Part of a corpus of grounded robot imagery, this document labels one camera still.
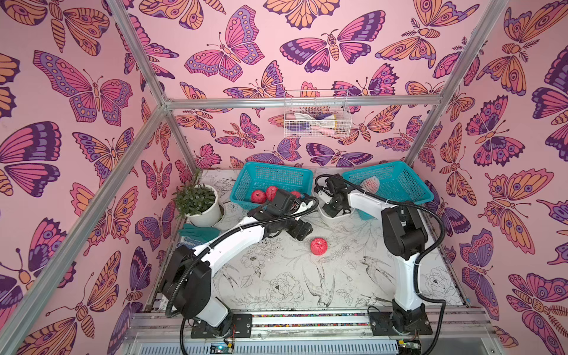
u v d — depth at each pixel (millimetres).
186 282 408
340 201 767
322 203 945
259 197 1012
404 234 555
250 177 1128
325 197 934
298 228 719
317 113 947
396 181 1130
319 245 862
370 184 1034
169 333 733
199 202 856
